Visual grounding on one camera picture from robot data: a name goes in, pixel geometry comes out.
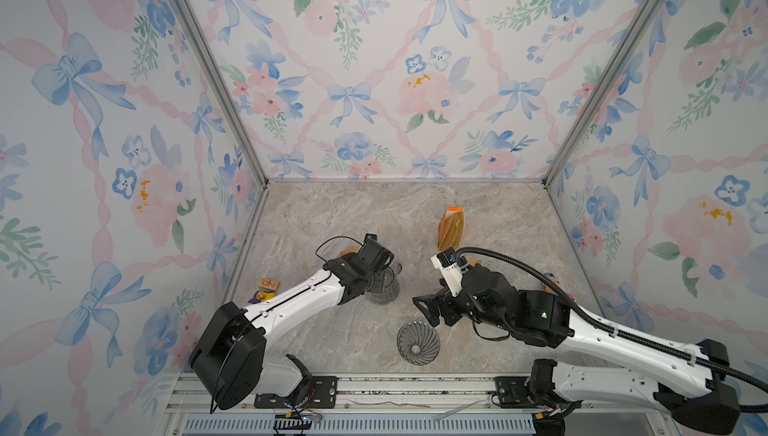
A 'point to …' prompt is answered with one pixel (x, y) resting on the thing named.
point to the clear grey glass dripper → (418, 343)
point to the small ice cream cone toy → (552, 277)
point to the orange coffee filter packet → (451, 229)
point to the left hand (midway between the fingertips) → (374, 273)
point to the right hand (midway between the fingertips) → (425, 290)
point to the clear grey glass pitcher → (391, 288)
